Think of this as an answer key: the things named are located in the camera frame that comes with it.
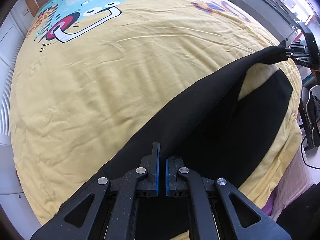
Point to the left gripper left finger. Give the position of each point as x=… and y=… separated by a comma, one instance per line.
x=106, y=209

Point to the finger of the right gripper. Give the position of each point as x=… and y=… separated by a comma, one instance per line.
x=296, y=56
x=293, y=46

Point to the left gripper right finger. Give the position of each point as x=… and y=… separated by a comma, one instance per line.
x=216, y=209

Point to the black pants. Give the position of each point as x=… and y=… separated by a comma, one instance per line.
x=200, y=119

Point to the black office chair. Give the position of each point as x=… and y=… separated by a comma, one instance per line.
x=309, y=113

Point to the pink mattress sheet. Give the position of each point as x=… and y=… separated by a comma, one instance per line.
x=292, y=178

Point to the yellow cartoon bed cover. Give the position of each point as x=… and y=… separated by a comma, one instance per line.
x=91, y=73

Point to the white wardrobe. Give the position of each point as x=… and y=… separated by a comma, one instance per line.
x=13, y=202

